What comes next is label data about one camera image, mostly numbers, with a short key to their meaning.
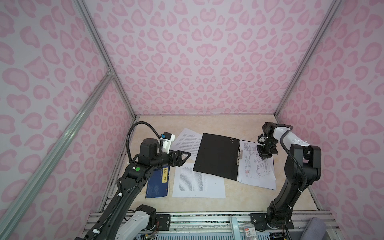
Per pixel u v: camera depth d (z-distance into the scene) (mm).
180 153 629
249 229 693
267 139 769
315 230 689
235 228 682
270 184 834
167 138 642
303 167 504
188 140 1044
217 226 728
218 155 957
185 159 661
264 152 823
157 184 857
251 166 926
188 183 861
